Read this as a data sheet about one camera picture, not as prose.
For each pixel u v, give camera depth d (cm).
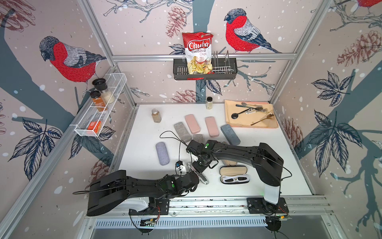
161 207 73
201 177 78
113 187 42
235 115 111
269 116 110
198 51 81
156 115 104
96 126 65
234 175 81
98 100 70
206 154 60
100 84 71
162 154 90
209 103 113
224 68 95
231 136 98
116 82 93
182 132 100
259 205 73
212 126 106
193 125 107
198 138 97
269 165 47
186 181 62
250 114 113
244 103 119
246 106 119
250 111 114
